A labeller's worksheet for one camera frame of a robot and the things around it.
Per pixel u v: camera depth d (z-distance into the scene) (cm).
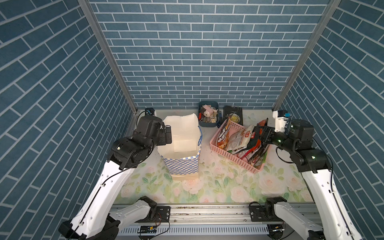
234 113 117
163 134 56
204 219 73
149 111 53
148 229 72
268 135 58
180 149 99
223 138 89
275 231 70
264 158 81
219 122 108
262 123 83
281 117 57
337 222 37
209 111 109
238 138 89
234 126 105
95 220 35
